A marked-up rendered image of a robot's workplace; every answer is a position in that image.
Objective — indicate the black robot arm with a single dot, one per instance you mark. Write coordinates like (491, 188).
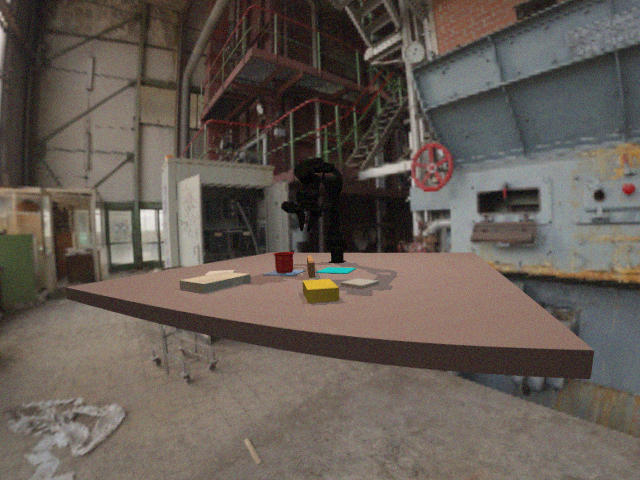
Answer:
(305, 173)

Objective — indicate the red cup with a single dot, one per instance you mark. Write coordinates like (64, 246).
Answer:
(284, 262)

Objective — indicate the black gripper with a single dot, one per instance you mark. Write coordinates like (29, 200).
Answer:
(315, 210)

